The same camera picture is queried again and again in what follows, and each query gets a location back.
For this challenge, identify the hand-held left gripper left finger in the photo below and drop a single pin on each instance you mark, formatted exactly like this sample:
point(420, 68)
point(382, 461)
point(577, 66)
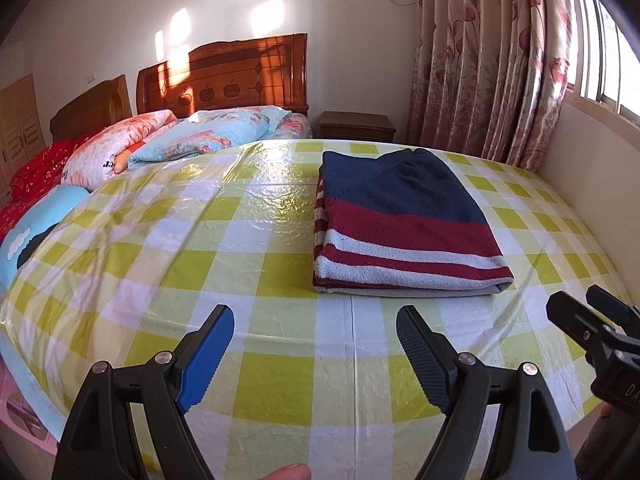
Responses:
point(210, 360)

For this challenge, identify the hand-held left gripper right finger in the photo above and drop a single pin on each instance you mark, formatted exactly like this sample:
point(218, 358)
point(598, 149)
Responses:
point(417, 360)

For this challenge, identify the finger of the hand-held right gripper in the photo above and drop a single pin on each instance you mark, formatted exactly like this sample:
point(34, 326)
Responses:
point(607, 305)
point(575, 320)

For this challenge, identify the striped red navy sweater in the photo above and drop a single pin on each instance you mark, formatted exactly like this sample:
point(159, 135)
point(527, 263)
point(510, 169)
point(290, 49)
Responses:
point(400, 230)

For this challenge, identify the person's right hand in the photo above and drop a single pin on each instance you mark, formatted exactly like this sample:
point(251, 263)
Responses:
point(605, 411)

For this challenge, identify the person's left hand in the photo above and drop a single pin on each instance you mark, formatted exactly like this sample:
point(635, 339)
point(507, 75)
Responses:
point(287, 474)

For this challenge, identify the yellow checkered plastic cover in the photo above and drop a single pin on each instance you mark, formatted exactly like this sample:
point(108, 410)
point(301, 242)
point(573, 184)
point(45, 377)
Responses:
point(200, 260)

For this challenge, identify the pink plastic object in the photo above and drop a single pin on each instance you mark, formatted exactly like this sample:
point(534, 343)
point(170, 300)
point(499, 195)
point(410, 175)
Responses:
point(20, 420)

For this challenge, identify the light blue cloud blanket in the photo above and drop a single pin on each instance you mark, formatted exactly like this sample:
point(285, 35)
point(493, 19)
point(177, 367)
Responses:
point(50, 210)

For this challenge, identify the light blue floral quilt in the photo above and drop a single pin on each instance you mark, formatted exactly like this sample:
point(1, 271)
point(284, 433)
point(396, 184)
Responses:
point(210, 135)

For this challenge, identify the barred window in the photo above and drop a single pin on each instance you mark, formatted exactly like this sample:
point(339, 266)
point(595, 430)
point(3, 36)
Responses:
point(600, 75)

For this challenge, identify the pink floral pillow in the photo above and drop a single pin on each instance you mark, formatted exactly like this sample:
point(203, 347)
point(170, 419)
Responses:
point(100, 150)

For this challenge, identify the wooden nightstand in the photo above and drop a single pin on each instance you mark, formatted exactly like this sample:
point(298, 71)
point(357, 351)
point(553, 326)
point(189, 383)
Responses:
point(357, 127)

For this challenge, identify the red patterned blanket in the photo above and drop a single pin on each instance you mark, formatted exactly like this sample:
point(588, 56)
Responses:
point(35, 170)

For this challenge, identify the pink floral curtain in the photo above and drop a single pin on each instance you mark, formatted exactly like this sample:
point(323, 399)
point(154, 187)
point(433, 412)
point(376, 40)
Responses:
point(490, 60)

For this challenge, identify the small plain wooden headboard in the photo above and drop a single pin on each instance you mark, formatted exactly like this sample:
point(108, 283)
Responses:
point(95, 110)

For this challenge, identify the large carved wooden headboard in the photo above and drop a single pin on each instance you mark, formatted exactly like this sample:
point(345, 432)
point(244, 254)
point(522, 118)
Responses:
point(240, 75)

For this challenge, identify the beige louvred wardrobe doors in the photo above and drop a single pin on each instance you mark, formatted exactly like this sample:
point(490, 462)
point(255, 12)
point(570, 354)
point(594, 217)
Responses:
point(20, 130)

